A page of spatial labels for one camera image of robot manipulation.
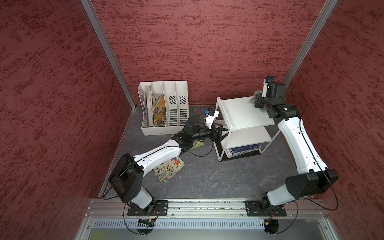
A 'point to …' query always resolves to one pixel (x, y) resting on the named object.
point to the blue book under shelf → (234, 150)
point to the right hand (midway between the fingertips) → (260, 98)
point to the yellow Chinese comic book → (159, 111)
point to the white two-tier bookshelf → (247, 126)
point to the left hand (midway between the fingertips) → (226, 131)
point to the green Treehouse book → (197, 143)
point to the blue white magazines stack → (148, 104)
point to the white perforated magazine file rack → (176, 95)
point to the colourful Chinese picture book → (165, 171)
